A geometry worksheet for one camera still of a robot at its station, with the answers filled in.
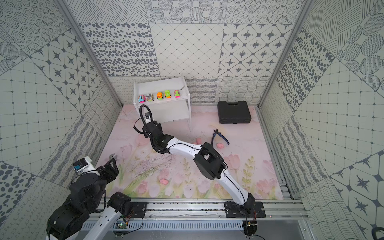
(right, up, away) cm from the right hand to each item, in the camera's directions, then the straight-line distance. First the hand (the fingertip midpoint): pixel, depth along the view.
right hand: (150, 122), depth 89 cm
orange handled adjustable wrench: (-25, -21, +3) cm, 33 cm away
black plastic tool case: (+57, +7, +24) cm, 62 cm away
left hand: (-9, -17, -24) cm, 31 cm away
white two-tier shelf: (+13, +12, -11) cm, 21 cm away
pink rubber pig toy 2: (+10, -33, -8) cm, 35 cm away
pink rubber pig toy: (+30, -13, +9) cm, 33 cm away
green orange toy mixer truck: (+9, +14, -13) cm, 22 cm away
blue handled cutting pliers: (+42, -7, +15) cm, 45 cm away
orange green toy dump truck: (+13, +16, -12) cm, 23 cm away
